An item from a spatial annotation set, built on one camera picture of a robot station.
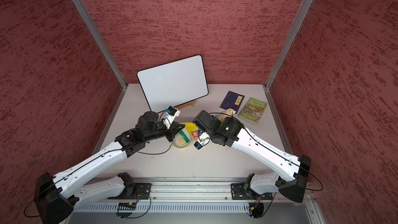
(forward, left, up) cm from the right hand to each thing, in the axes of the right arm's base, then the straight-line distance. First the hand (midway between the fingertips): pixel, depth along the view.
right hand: (214, 120), depth 72 cm
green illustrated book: (+21, -29, -24) cm, 43 cm away
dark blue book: (+31, -16, -25) cm, 43 cm away
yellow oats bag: (-2, +10, -8) cm, 13 cm away
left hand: (-2, +16, -4) cm, 16 cm away
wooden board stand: (+25, +18, -20) cm, 37 cm away
